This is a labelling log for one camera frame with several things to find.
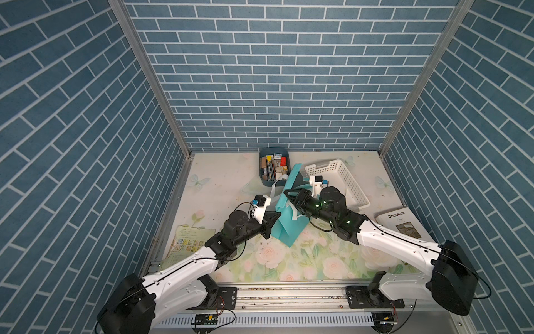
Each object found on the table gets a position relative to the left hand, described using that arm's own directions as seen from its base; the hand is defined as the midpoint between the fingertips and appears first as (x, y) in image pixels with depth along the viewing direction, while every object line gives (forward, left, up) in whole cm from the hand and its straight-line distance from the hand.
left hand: (285, 216), depth 74 cm
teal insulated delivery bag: (-1, -1, -5) cm, 6 cm away
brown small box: (+41, +10, -15) cm, 44 cm away
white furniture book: (+6, -53, -14) cm, 55 cm away
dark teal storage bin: (+40, +4, -15) cm, 43 cm away
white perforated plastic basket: (+35, -30, -18) cm, 50 cm away
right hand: (+5, 0, +6) cm, 8 cm away
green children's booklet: (-2, +41, -19) cm, 45 cm away
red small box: (+43, -1, -17) cm, 47 cm away
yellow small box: (+44, +7, -16) cm, 48 cm away
